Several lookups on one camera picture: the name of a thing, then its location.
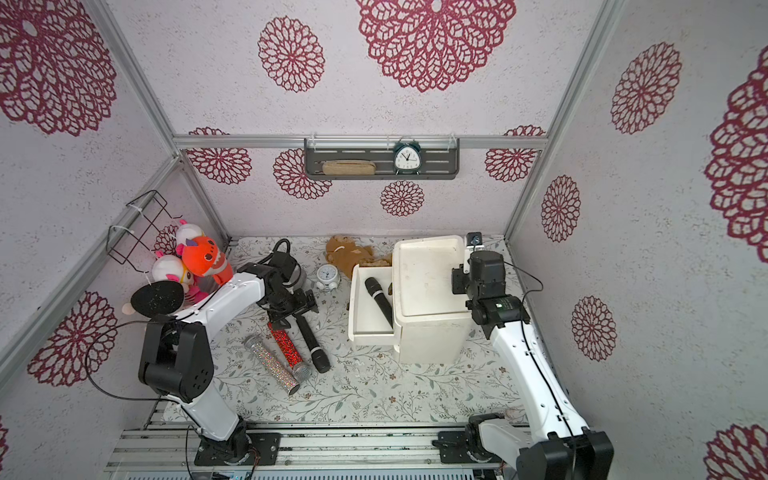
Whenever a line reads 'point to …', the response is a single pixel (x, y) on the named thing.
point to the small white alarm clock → (327, 276)
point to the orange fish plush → (201, 256)
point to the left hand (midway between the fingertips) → (307, 317)
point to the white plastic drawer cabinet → (434, 321)
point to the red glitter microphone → (302, 370)
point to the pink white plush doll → (170, 267)
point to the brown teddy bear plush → (343, 251)
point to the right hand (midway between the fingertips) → (467, 262)
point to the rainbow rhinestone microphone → (289, 383)
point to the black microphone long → (319, 357)
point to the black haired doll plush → (156, 299)
